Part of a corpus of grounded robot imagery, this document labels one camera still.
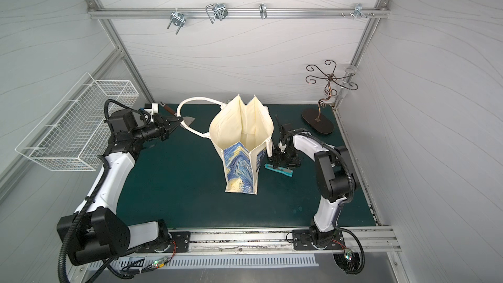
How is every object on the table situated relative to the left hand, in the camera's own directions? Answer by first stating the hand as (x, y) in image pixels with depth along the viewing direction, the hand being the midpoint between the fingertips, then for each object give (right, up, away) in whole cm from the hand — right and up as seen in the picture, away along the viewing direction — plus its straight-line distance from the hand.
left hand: (182, 119), depth 73 cm
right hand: (+41, -22, +19) cm, 50 cm away
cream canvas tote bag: (+21, -6, +25) cm, 33 cm away
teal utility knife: (+40, -24, +20) cm, 51 cm away
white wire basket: (-36, -5, -6) cm, 37 cm away
